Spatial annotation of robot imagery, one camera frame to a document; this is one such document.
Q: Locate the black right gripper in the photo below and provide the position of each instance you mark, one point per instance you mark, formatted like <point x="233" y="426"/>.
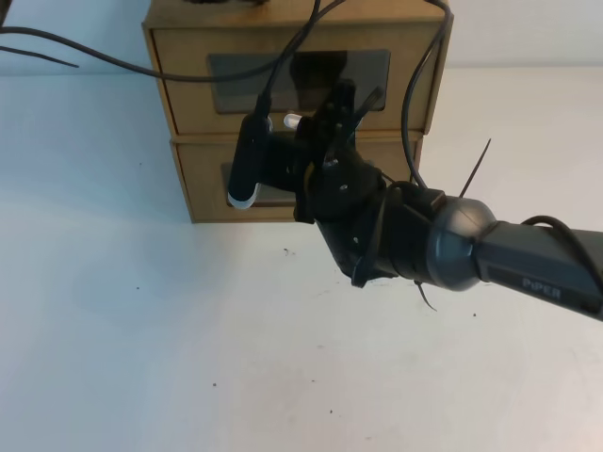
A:
<point x="372" y="228"/>

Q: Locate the cardboard shoebox drawer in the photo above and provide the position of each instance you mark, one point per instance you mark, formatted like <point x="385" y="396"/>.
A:
<point x="399" y="46"/>

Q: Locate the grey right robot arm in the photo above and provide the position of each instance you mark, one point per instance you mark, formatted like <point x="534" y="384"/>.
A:
<point x="540" y="257"/>

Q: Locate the lower cardboard shoebox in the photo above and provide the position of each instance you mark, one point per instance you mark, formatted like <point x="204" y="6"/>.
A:
<point x="203" y="164"/>

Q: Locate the black zip tie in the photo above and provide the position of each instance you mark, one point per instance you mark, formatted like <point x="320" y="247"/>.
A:
<point x="475" y="169"/>

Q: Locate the silver drawer handle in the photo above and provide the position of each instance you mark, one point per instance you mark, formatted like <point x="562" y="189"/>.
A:
<point x="292" y="121"/>

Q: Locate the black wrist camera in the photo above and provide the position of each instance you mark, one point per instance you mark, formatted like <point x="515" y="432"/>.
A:
<point x="252" y="143"/>

